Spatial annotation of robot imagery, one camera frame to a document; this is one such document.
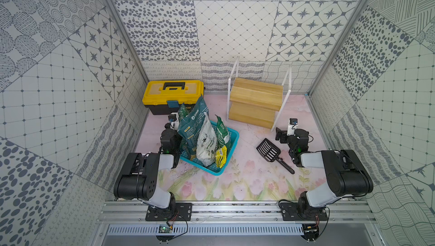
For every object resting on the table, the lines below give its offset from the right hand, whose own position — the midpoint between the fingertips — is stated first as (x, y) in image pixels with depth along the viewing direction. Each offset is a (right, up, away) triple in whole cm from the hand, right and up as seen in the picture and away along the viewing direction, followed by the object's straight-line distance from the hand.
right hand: (285, 129), depth 95 cm
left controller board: (-61, -40, -24) cm, 77 cm away
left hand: (-58, +7, -6) cm, 58 cm away
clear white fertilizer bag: (-44, -6, -15) cm, 47 cm away
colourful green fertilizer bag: (-56, +10, -11) cm, 58 cm away
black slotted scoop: (-9, -12, -2) cm, 15 cm away
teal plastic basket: (-54, -11, -15) cm, 57 cm away
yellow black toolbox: (-71, +19, +3) cm, 74 cm away
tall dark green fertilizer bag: (-50, +5, -26) cm, 57 cm away
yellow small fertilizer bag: (-37, -11, -15) cm, 41 cm away
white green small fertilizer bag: (-37, -1, -11) cm, 38 cm away
